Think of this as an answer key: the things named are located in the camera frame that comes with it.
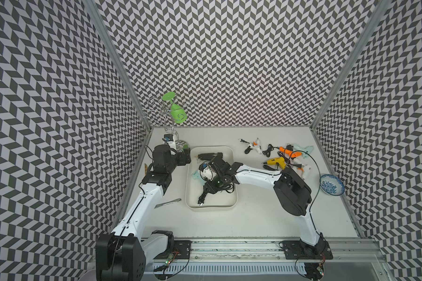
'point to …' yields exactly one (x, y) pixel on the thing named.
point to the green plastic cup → (178, 114)
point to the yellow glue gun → (279, 160)
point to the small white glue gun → (256, 145)
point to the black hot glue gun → (210, 156)
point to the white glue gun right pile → (298, 168)
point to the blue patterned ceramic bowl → (332, 185)
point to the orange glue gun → (288, 151)
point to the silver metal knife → (160, 205)
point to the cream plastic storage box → (211, 201)
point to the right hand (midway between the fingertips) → (208, 189)
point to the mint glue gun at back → (307, 150)
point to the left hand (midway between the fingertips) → (182, 150)
